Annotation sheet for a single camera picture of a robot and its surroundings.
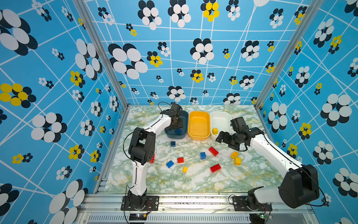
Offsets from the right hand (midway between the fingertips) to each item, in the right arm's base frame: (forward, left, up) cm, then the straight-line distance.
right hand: (222, 142), depth 85 cm
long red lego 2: (-2, +4, -10) cm, 11 cm away
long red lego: (-8, +44, -10) cm, 46 cm away
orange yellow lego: (-3, -10, -11) cm, 15 cm away
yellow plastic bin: (+20, +12, -10) cm, 26 cm away
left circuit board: (-37, +48, -13) cm, 62 cm away
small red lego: (-7, +26, -11) cm, 29 cm away
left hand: (+17, +28, -4) cm, 32 cm away
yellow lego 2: (-8, -11, -10) cm, 17 cm away
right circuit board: (-37, -14, -13) cm, 42 cm away
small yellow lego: (-13, +23, -11) cm, 28 cm away
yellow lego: (+13, +2, -7) cm, 15 cm away
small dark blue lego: (+4, +32, -10) cm, 33 cm away
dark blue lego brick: (+14, +28, -9) cm, 33 cm away
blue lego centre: (-5, +12, -9) cm, 15 cm away
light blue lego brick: (-9, +33, -12) cm, 36 cm away
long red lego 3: (-13, +4, -10) cm, 17 cm away
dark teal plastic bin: (+11, +33, -9) cm, 36 cm away
